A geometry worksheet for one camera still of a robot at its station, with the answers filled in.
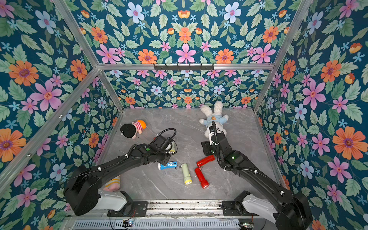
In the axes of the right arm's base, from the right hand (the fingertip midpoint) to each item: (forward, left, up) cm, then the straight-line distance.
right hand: (208, 139), depth 79 cm
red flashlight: (-5, +1, -17) cm, 17 cm away
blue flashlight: (-8, +22, -15) cm, 28 cm away
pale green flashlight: (-17, +11, -16) cm, 26 cm away
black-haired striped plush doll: (+12, +53, -10) cm, 55 cm away
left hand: (-5, +23, -11) cm, 26 cm away
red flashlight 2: (-18, +2, -16) cm, 24 cm away
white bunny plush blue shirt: (+30, -6, -11) cm, 32 cm away
